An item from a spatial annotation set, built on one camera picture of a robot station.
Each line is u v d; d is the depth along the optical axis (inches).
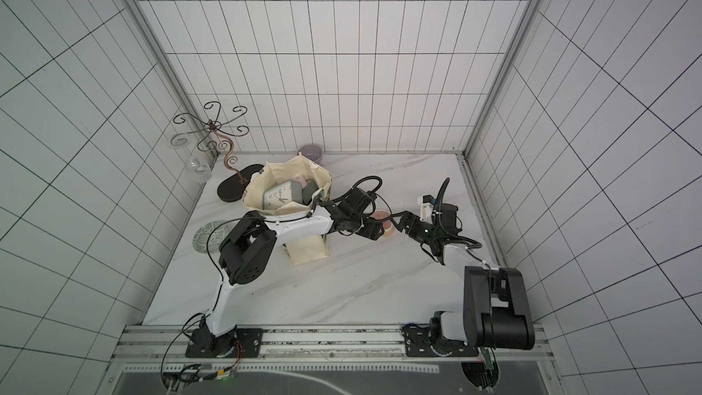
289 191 32.8
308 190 35.2
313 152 45.1
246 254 20.4
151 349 28.7
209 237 36.4
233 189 43.2
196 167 35.4
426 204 32.6
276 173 35.1
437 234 27.8
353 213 28.8
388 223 32.8
